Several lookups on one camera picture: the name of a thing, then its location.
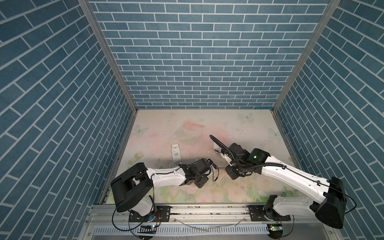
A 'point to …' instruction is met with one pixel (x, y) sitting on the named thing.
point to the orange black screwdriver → (225, 169)
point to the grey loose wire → (211, 226)
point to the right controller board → (275, 231)
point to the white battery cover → (215, 146)
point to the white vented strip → (215, 230)
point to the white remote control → (176, 154)
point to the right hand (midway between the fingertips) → (227, 170)
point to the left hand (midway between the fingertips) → (203, 179)
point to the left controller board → (147, 229)
